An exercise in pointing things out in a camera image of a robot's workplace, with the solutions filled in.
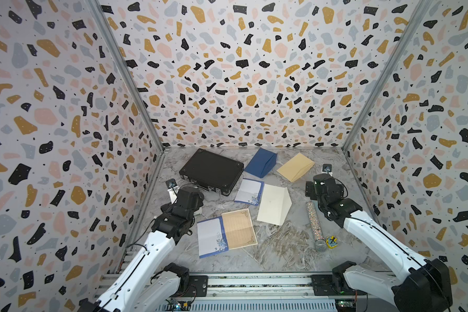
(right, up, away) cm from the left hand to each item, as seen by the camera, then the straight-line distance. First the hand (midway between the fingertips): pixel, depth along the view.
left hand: (185, 197), depth 78 cm
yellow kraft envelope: (+54, +12, +36) cm, 65 cm away
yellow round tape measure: (+61, -20, +6) cm, 65 cm away
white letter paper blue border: (+9, -19, +8) cm, 22 cm away
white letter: (+26, -1, +22) cm, 34 cm away
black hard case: (+6, +10, +29) cm, 31 cm away
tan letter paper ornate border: (+21, -16, +10) cm, 28 cm away
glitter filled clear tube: (+56, -19, +5) cm, 59 cm away
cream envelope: (+39, -7, +20) cm, 44 cm away
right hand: (+56, +5, +4) cm, 57 cm away
